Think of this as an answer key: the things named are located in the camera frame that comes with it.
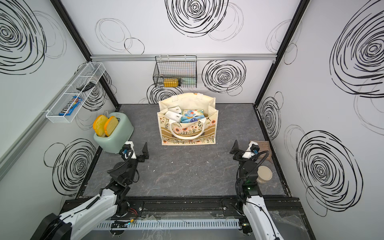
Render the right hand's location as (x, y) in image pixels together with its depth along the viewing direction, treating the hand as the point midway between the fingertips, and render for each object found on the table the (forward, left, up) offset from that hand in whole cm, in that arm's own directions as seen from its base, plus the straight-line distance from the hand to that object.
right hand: (246, 144), depth 78 cm
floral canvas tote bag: (+6, +22, +3) cm, 23 cm away
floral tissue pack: (+18, +29, +2) cm, 34 cm away
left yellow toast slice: (+7, +80, +6) cm, 80 cm away
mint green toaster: (+2, +74, -5) cm, 74 cm away
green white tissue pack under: (+11, +38, +10) cm, 41 cm away
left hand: (-1, +58, 0) cm, 58 cm away
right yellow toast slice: (+7, +74, +5) cm, 75 cm away
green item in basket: (+32, +32, +17) cm, 48 cm away
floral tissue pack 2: (+19, +39, +6) cm, 44 cm away
